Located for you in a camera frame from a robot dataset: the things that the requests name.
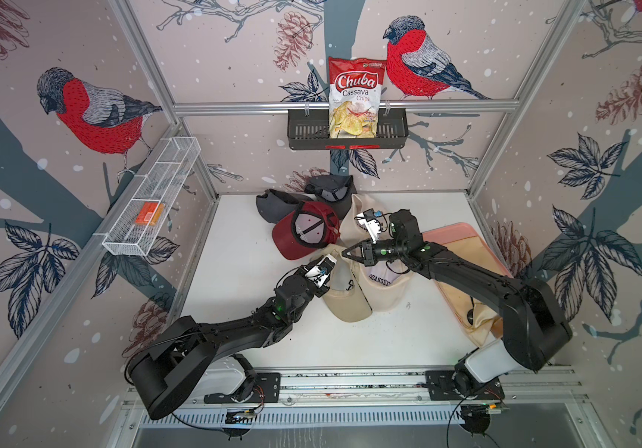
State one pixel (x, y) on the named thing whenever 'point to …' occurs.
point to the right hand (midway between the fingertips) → (344, 253)
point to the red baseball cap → (305, 230)
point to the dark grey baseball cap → (274, 205)
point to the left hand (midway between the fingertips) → (328, 254)
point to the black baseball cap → (337, 189)
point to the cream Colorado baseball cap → (384, 285)
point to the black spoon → (469, 314)
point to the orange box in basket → (150, 213)
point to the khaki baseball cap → (344, 298)
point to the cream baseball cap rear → (351, 231)
